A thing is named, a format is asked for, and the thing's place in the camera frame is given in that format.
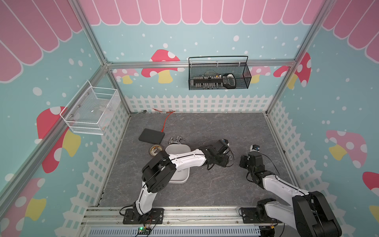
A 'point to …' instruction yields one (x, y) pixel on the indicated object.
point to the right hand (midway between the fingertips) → (243, 156)
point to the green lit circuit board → (144, 230)
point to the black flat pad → (151, 136)
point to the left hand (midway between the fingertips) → (225, 161)
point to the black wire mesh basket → (218, 72)
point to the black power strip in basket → (227, 81)
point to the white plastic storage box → (181, 176)
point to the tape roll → (155, 149)
